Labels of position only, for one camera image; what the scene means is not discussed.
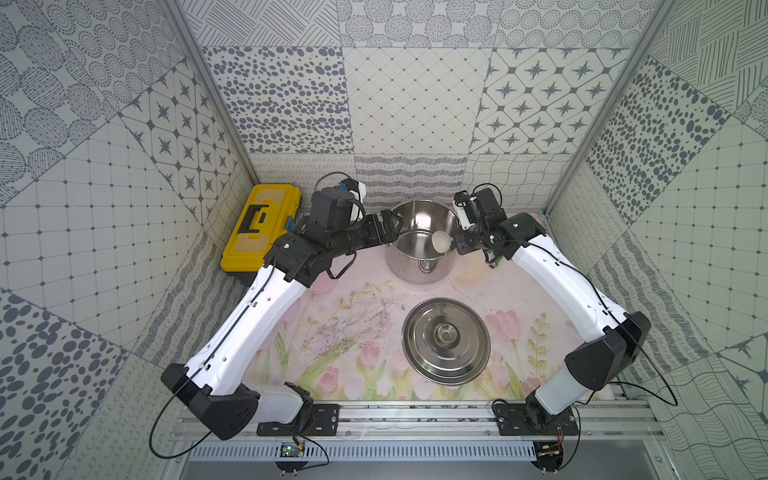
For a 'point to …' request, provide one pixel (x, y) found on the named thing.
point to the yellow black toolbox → (267, 214)
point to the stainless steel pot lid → (446, 341)
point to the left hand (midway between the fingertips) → (388, 216)
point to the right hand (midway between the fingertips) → (466, 239)
